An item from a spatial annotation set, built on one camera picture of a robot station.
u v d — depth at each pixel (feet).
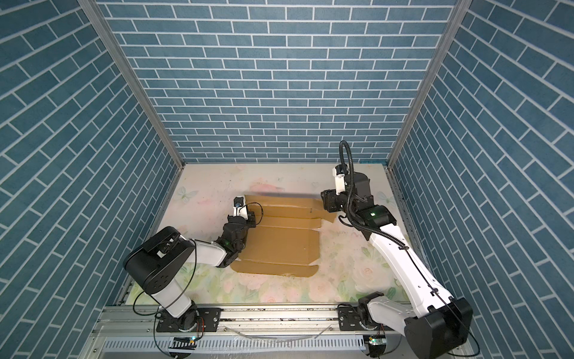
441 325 1.22
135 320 2.47
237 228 2.27
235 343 2.32
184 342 2.37
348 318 2.42
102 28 2.42
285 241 3.08
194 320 2.35
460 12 2.33
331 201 2.19
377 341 2.42
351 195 1.81
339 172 2.15
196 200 3.47
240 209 2.49
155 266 1.54
